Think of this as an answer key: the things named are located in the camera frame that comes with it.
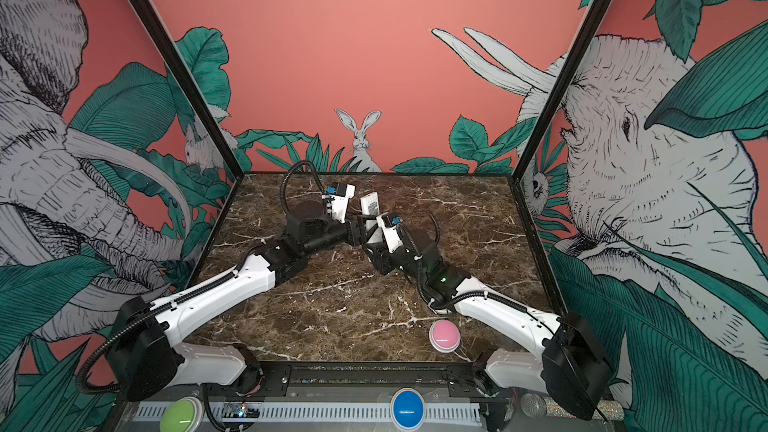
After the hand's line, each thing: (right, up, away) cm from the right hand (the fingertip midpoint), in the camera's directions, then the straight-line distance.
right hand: (365, 241), depth 74 cm
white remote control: (+1, +9, -4) cm, 10 cm away
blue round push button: (+10, -39, -5) cm, 41 cm away
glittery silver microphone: (+40, -37, -7) cm, 55 cm away
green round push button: (-42, -40, -5) cm, 58 cm away
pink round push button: (+21, -27, +6) cm, 35 cm away
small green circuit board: (-29, -40, -4) cm, 50 cm away
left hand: (+3, +7, -3) cm, 8 cm away
